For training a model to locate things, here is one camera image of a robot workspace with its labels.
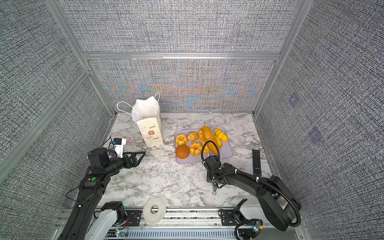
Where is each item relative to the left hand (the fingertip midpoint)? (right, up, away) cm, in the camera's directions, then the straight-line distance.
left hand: (139, 153), depth 76 cm
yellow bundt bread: (+29, -1, +19) cm, 35 cm away
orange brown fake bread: (+21, -2, +17) cm, 27 cm away
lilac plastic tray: (+26, -7, +18) cm, 33 cm away
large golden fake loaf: (+38, +7, +21) cm, 44 cm away
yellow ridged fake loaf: (+47, +8, +27) cm, 55 cm away
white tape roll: (+10, -31, -2) cm, 32 cm away
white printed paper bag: (-3, +23, +21) cm, 31 cm away
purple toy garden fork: (-6, +3, -15) cm, 16 cm away
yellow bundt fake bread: (+19, +5, +24) cm, 31 cm away
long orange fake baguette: (+34, +4, +24) cm, 42 cm away
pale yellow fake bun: (+27, +7, +24) cm, 37 cm away
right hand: (+39, -16, +12) cm, 44 cm away
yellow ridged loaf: (+45, +4, +23) cm, 50 cm away
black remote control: (+66, -8, +15) cm, 68 cm away
